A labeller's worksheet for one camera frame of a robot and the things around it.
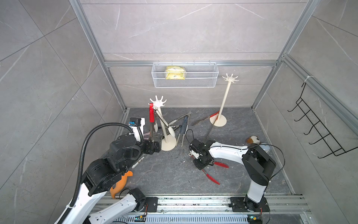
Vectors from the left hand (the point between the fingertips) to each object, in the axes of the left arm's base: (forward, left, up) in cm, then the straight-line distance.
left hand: (154, 131), depth 58 cm
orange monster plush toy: (-11, +24, -35) cm, 44 cm away
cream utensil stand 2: (+17, -3, -38) cm, 41 cm away
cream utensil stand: (+35, -44, -38) cm, 68 cm away
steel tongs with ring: (+42, -18, -37) cm, 59 cm away
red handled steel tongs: (+41, -42, -37) cm, 69 cm away
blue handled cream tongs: (+27, -13, -40) cm, 50 cm away
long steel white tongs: (+11, -6, -15) cm, 19 cm away
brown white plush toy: (+16, -64, -37) cm, 76 cm away
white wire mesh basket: (+55, -25, -9) cm, 61 cm away
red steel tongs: (-9, -29, -38) cm, 48 cm away
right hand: (-1, -23, -39) cm, 45 cm away
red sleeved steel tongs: (+14, +4, -6) cm, 15 cm away
